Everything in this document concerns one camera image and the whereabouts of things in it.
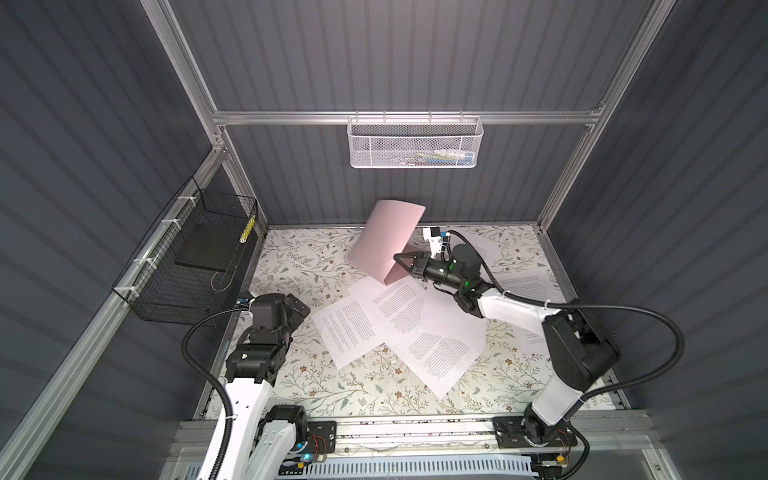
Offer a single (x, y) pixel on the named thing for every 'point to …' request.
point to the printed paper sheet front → (443, 350)
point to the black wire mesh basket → (186, 272)
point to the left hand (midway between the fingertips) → (287, 310)
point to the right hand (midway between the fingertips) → (395, 262)
